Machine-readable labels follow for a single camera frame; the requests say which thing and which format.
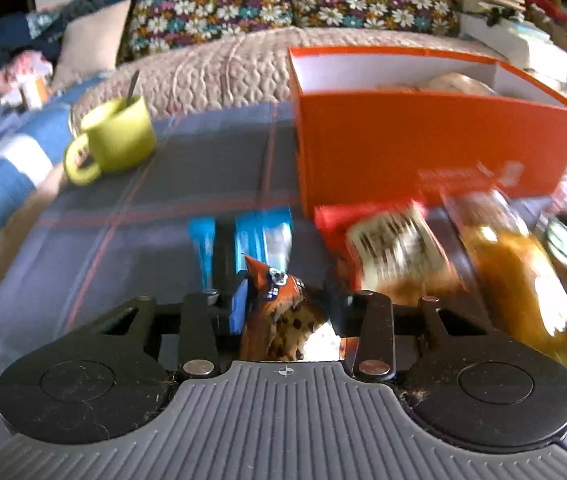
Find blue snack packet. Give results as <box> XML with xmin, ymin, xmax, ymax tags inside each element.
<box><xmin>188</xmin><ymin>208</ymin><xmax>294</xmax><ymax>288</ymax></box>

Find red-ended rice cracker packet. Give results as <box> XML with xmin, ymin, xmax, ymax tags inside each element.
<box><xmin>313</xmin><ymin>199</ymin><xmax>464</xmax><ymax>307</ymax></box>

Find dark blue clothes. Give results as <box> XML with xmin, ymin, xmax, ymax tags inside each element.
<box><xmin>0</xmin><ymin>10</ymin><xmax>64</xmax><ymax>68</ymax></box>

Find orange cardboard box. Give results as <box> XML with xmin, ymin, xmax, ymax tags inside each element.
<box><xmin>287</xmin><ymin>46</ymin><xmax>567</xmax><ymax>221</ymax></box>

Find yellow snack packet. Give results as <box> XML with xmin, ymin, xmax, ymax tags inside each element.
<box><xmin>443</xmin><ymin>189</ymin><xmax>567</xmax><ymax>373</ymax></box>

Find white boxes pile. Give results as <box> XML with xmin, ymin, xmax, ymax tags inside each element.
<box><xmin>458</xmin><ymin>12</ymin><xmax>567</xmax><ymax>93</ymax></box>

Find black snack packet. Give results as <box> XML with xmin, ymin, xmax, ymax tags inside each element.
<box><xmin>538</xmin><ymin>210</ymin><xmax>567</xmax><ymax>281</ymax></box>

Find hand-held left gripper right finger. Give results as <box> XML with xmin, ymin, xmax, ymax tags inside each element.
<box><xmin>332</xmin><ymin>289</ymin><xmax>507</xmax><ymax>382</ymax></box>

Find green mug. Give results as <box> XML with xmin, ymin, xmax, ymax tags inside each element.
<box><xmin>64</xmin><ymin>95</ymin><xmax>158</xmax><ymax>186</ymax></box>

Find bread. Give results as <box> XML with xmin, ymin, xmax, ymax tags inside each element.
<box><xmin>426</xmin><ymin>73</ymin><xmax>498</xmax><ymax>96</ymax></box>

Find pink patterned cloth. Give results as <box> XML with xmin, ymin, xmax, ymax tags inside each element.
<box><xmin>0</xmin><ymin>50</ymin><xmax>54</xmax><ymax>111</ymax></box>

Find pink quilted blanket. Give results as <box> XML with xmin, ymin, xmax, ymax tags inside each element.
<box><xmin>71</xmin><ymin>27</ymin><xmax>509</xmax><ymax>123</ymax></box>

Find metal spoon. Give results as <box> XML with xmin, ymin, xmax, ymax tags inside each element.
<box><xmin>124</xmin><ymin>70</ymin><xmax>141</xmax><ymax>103</ymax></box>

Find brown cookie packet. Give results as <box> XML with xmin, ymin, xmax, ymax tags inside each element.
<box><xmin>240</xmin><ymin>254</ymin><xmax>328</xmax><ymax>362</ymax></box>

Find purple plaid tablecloth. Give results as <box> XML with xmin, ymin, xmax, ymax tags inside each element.
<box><xmin>0</xmin><ymin>102</ymin><xmax>567</xmax><ymax>451</ymax></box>

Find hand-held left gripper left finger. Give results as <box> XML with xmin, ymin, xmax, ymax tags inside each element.
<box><xmin>81</xmin><ymin>272</ymin><xmax>250</xmax><ymax>380</ymax></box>

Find beige pillow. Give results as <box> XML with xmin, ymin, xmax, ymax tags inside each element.
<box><xmin>52</xmin><ymin>0</ymin><xmax>132</xmax><ymax>92</ymax></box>

